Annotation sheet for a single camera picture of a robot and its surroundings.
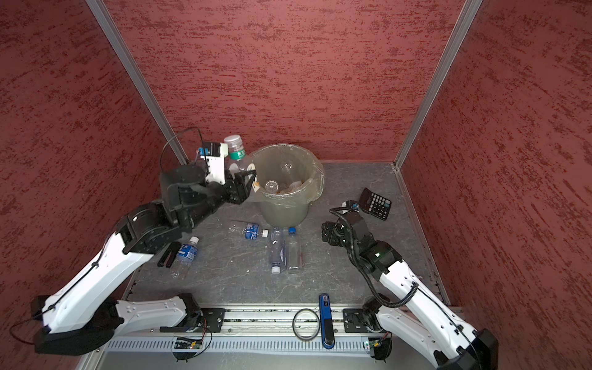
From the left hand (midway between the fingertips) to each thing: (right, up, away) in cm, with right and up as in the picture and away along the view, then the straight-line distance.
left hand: (245, 176), depth 59 cm
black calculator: (+48, -12, +44) cm, 66 cm away
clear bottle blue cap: (+11, -28, +28) cm, 41 cm away
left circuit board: (-24, -54, +14) cm, 61 cm away
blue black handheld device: (+22, -46, +11) cm, 52 cm away
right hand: (+25, -19, +19) cm, 37 cm away
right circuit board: (+40, -54, +13) cm, 69 cm away
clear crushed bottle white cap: (+6, -28, +27) cm, 39 cm away
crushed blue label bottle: (-6, -21, +31) cm, 38 cm away
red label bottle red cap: (+12, -3, +39) cm, 41 cm away
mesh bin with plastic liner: (+9, 0, +36) cm, 37 cm away
